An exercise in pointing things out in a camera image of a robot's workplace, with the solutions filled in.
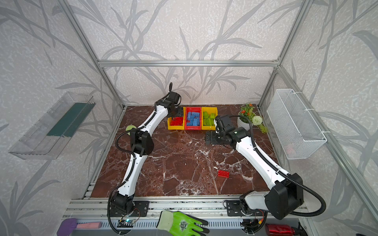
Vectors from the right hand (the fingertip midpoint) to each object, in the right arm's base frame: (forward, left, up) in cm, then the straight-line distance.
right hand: (211, 137), depth 81 cm
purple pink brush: (-39, +70, -17) cm, 82 cm away
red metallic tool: (-41, -29, -15) cm, 52 cm away
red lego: (+22, +23, -12) cm, 34 cm away
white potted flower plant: (+21, -25, -2) cm, 33 cm away
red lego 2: (-15, -7, -17) cm, 23 cm away
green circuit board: (-37, +44, -19) cm, 61 cm away
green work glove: (-38, +17, -16) cm, 45 cm away
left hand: (+26, +22, -9) cm, 35 cm away
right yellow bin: (+29, 0, -15) cm, 33 cm away
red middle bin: (+37, +12, -16) cm, 41 cm away
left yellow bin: (+19, +23, -16) cm, 33 cm away
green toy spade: (+21, +59, -18) cm, 65 cm away
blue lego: (+26, +10, -15) cm, 31 cm away
